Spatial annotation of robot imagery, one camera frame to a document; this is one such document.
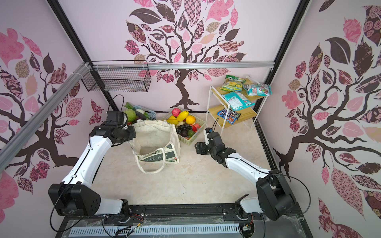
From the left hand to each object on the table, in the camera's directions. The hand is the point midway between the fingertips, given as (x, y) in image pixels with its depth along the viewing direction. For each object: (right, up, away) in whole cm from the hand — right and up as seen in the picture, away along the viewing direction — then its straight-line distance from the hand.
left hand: (133, 136), depth 81 cm
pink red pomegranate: (+20, +16, +29) cm, 39 cm away
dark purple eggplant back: (-6, +14, +29) cm, 33 cm away
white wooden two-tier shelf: (+47, +19, +2) cm, 51 cm away
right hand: (+38, -5, +6) cm, 39 cm away
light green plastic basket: (+29, -5, +16) cm, 33 cm away
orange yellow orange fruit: (+32, +10, +24) cm, 41 cm away
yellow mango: (+26, +13, +24) cm, 38 cm away
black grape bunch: (+27, +5, +20) cm, 34 cm away
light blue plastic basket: (+1, +15, +32) cm, 35 cm away
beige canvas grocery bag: (+9, -5, +16) cm, 19 cm away
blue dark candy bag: (+59, +12, +14) cm, 62 cm away
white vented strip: (+25, -45, -11) cm, 52 cm away
